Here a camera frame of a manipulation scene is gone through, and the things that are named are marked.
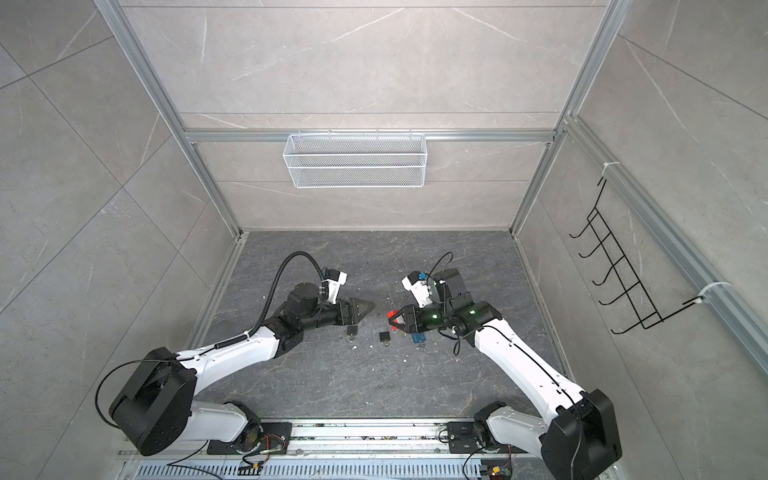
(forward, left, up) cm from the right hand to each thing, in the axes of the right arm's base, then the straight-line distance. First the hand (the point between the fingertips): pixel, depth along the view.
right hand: (396, 318), depth 76 cm
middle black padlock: (+2, +3, -17) cm, 17 cm away
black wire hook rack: (-9, -50, +16) cm, 53 cm away
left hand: (+6, +8, -1) cm, 10 cm away
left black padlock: (+4, +14, -17) cm, 23 cm away
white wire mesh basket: (+54, +12, +13) cm, 56 cm away
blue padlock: (+2, -7, -17) cm, 18 cm away
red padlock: (0, +1, +3) cm, 4 cm away
